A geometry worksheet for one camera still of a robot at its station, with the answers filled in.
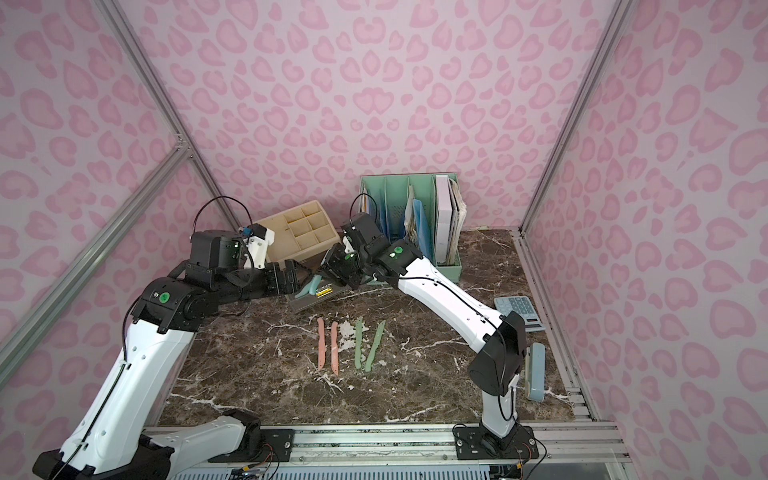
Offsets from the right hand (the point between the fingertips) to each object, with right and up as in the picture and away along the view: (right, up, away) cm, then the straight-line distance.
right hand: (310, 274), depth 70 cm
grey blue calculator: (+61, -12, +28) cm, 68 cm away
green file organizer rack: (+23, +20, +24) cm, 39 cm away
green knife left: (+9, -25, +18) cm, 33 cm away
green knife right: (+14, -21, +21) cm, 33 cm away
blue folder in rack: (+28, +13, +20) cm, 36 cm away
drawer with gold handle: (-5, -8, +9) cm, 13 cm away
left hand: (-2, +1, -4) cm, 5 cm away
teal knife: (+1, -3, -3) cm, 4 cm away
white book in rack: (+35, +18, +21) cm, 44 cm away
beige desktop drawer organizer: (-7, +11, +15) cm, 20 cm away
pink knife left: (-2, -24, +19) cm, 30 cm away
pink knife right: (+1, -23, +20) cm, 31 cm away
